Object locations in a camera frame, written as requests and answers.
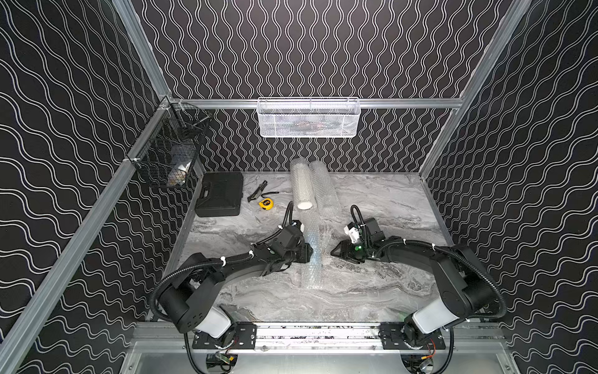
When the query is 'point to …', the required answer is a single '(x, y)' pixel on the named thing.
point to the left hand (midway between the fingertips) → (309, 248)
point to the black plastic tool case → (220, 194)
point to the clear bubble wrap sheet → (314, 232)
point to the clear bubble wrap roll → (325, 190)
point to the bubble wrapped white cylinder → (301, 184)
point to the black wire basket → (167, 153)
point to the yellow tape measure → (266, 203)
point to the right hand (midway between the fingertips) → (336, 254)
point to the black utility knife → (261, 188)
